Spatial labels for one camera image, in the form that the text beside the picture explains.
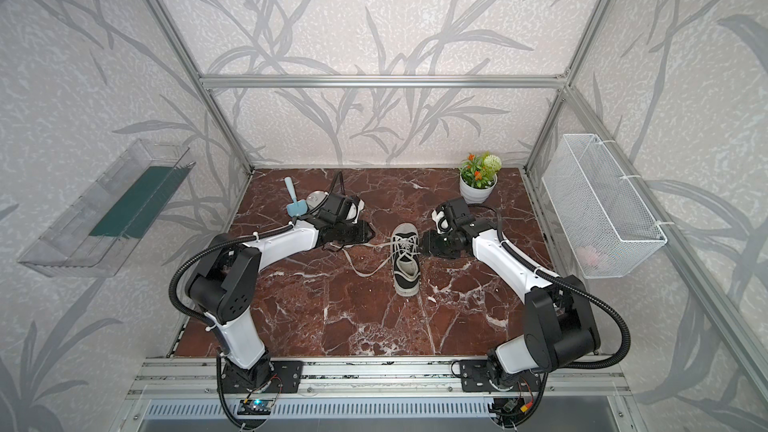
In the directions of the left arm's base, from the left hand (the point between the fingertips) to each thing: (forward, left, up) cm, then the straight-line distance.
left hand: (377, 226), depth 93 cm
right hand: (-6, -15, +3) cm, 17 cm away
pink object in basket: (-16, -54, +14) cm, 58 cm away
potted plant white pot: (+16, -33, +6) cm, 38 cm away
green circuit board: (-46, +27, -9) cm, 54 cm away
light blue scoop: (+13, +30, -9) cm, 34 cm away
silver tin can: (+14, +23, -4) cm, 27 cm away
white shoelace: (-2, +11, -9) cm, 15 cm away
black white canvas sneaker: (-12, -9, -4) cm, 16 cm away
